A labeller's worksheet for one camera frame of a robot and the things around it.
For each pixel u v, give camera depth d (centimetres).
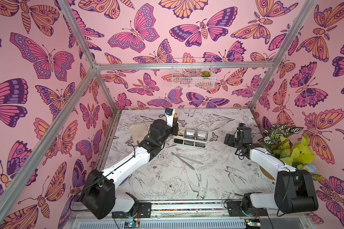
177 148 97
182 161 92
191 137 91
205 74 92
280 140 71
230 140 82
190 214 73
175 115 75
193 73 95
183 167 88
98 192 40
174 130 70
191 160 92
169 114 65
